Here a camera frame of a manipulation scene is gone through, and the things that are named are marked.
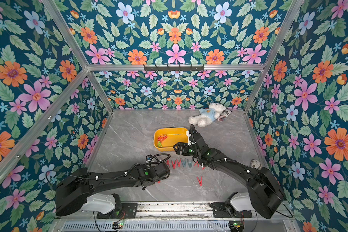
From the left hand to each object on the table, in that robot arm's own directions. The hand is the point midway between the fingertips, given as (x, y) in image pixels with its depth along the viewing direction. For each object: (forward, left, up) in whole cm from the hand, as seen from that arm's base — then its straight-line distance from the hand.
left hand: (163, 175), depth 84 cm
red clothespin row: (-4, -18, +24) cm, 30 cm away
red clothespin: (+7, -9, -1) cm, 12 cm away
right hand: (+11, -10, +13) cm, 20 cm away
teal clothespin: (+7, -12, 0) cm, 14 cm away
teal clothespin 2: (+7, -16, -2) cm, 18 cm away
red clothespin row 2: (+3, -24, -2) cm, 24 cm away
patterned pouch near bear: (+46, -49, +1) cm, 67 cm away
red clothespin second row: (-5, -21, -1) cm, 22 cm away
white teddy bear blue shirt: (+40, -33, +6) cm, 52 cm away
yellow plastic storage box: (+30, -8, -2) cm, 31 cm away
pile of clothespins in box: (+27, +2, 0) cm, 27 cm away
